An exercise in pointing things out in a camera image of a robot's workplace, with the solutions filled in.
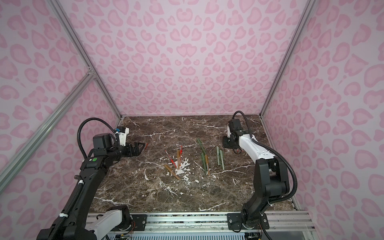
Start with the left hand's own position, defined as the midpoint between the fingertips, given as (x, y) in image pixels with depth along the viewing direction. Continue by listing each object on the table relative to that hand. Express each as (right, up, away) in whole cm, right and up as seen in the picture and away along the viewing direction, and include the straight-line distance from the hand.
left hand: (136, 142), depth 78 cm
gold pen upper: (+19, -11, +19) cm, 29 cm away
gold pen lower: (+16, -19, +12) cm, 28 cm away
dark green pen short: (+36, -14, +15) cm, 41 cm away
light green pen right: (+47, -9, +20) cm, 52 cm away
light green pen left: (+45, -9, +20) cm, 50 cm away
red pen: (+15, -13, +17) cm, 26 cm away
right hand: (+50, -2, +13) cm, 51 cm away
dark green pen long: (+34, -5, +23) cm, 42 cm away
